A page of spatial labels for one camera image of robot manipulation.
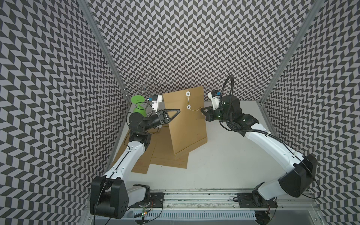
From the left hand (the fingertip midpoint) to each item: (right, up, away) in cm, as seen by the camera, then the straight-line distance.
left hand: (180, 113), depth 64 cm
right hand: (+11, +1, +10) cm, 15 cm away
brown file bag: (+4, -8, +3) cm, 9 cm away
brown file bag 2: (-25, -32, +22) cm, 46 cm away
